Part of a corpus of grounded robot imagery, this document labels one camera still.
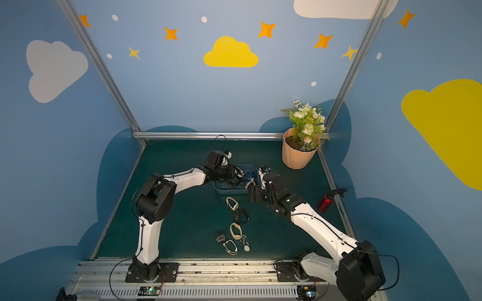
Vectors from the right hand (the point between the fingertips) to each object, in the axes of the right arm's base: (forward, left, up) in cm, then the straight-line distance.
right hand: (260, 185), depth 84 cm
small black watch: (-21, +17, -11) cm, 29 cm away
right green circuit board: (-37, -20, -16) cm, 45 cm away
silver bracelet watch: (-25, +13, -15) cm, 32 cm away
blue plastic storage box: (+7, +19, -15) cm, 25 cm away
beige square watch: (-1, +13, -14) cm, 19 cm away
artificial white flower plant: (+28, -23, +13) cm, 38 cm away
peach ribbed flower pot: (+22, -18, -4) cm, 29 cm away
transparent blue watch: (+16, +6, -14) cm, 22 cm away
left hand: (+13, +9, -6) cm, 17 cm away
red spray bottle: (-3, -30, -8) cm, 32 cm away
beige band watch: (-16, +10, -15) cm, 24 cm away
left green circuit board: (-41, +42, -15) cm, 60 cm away
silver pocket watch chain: (-22, +5, -15) cm, 27 cm away
